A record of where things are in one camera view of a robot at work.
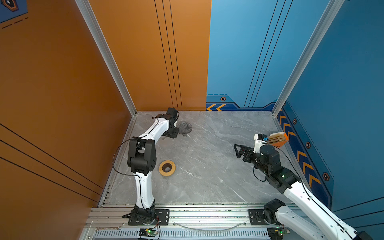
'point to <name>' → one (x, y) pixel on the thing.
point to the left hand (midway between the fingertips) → (171, 133)
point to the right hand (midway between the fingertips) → (239, 147)
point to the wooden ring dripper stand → (167, 168)
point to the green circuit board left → (148, 232)
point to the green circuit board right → (276, 233)
